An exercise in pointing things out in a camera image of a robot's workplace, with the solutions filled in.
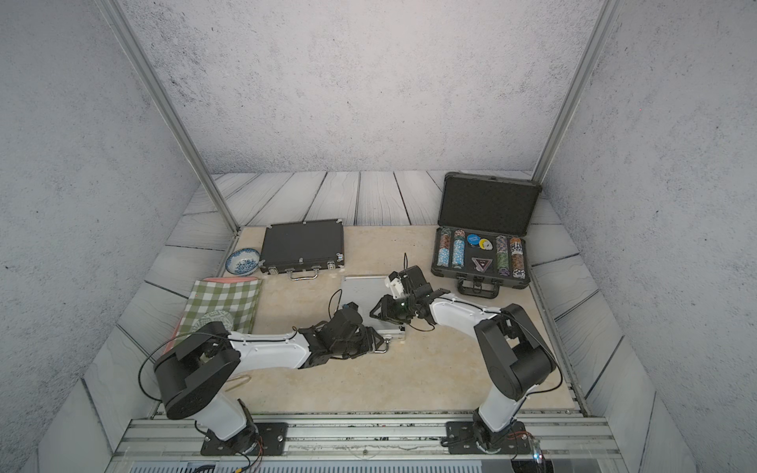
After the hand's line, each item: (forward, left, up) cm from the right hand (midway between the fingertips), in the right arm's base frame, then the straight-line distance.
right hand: (377, 315), depth 87 cm
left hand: (-8, -3, -3) cm, 9 cm away
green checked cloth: (+10, +48, -7) cm, 50 cm away
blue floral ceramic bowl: (+24, +50, -4) cm, 55 cm away
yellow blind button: (+30, -38, -3) cm, 48 cm away
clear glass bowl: (+1, +50, -2) cm, 50 cm away
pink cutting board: (+17, +53, -6) cm, 56 cm away
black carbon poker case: (+29, +28, -3) cm, 40 cm away
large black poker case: (+34, -38, -3) cm, 51 cm away
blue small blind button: (+34, -34, -3) cm, 48 cm away
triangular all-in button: (+22, -35, -4) cm, 42 cm away
